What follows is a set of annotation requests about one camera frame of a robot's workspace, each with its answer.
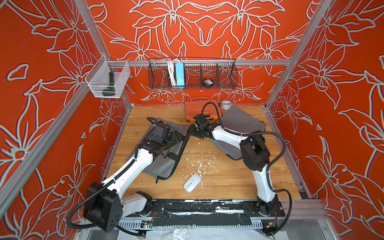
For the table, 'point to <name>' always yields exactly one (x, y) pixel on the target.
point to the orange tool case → (209, 108)
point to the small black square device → (208, 82)
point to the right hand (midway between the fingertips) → (189, 128)
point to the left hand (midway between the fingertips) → (178, 135)
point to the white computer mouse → (192, 183)
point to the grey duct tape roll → (226, 104)
